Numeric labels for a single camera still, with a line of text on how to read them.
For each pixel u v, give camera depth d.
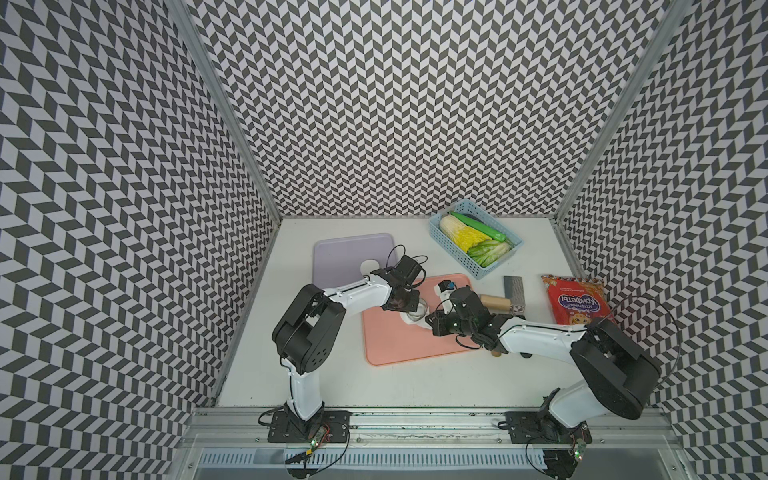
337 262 1.04
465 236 1.02
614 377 0.43
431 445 0.73
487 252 0.99
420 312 0.89
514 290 0.98
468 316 0.68
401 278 0.74
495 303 0.95
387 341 0.83
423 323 0.87
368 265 1.02
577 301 0.91
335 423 0.74
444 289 0.80
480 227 1.09
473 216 1.14
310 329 0.50
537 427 0.66
